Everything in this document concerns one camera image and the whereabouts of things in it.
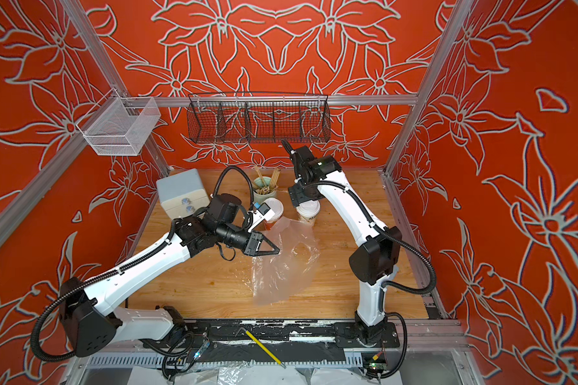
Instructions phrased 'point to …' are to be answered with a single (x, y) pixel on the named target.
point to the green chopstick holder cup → (261, 198)
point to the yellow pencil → (278, 360)
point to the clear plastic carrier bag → (278, 276)
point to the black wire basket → (258, 118)
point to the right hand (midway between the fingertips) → (308, 192)
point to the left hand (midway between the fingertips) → (277, 250)
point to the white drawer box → (182, 194)
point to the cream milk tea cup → (307, 211)
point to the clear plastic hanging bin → (121, 126)
